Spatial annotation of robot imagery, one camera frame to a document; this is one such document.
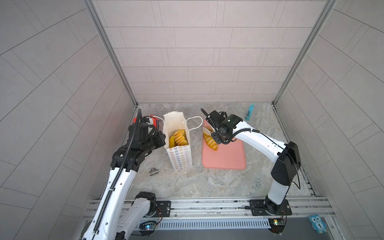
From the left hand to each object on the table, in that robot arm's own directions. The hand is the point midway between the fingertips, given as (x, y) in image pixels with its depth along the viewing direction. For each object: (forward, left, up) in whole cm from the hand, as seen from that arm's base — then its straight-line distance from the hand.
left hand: (169, 133), depth 70 cm
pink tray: (0, -34, -25) cm, 42 cm away
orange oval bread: (+3, +1, -14) cm, 15 cm away
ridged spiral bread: (+4, -3, -10) cm, 12 cm away
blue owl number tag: (-33, -67, -22) cm, 78 cm away
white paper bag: (-8, -5, -8) cm, 12 cm away
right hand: (+6, -25, -13) cm, 29 cm away
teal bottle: (+28, -48, -17) cm, 58 cm away
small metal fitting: (-10, +11, -23) cm, 27 cm away
